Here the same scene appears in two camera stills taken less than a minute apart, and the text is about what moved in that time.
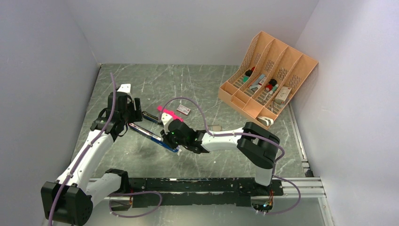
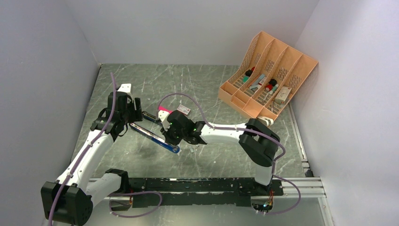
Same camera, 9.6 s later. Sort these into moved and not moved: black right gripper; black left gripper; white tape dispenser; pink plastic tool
Moved: black right gripper
Not moved: black left gripper; white tape dispenser; pink plastic tool
